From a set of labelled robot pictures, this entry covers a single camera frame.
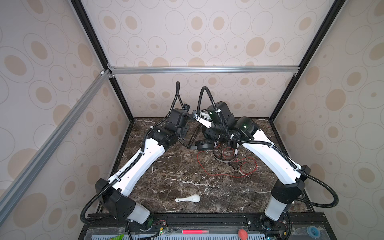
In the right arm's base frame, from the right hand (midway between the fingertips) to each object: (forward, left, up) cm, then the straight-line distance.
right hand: (211, 117), depth 70 cm
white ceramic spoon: (-26, +9, -36) cm, 45 cm away
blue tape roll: (-41, -48, -37) cm, 73 cm away
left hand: (+2, +14, -3) cm, 14 cm away
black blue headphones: (-9, +2, -10) cm, 13 cm away
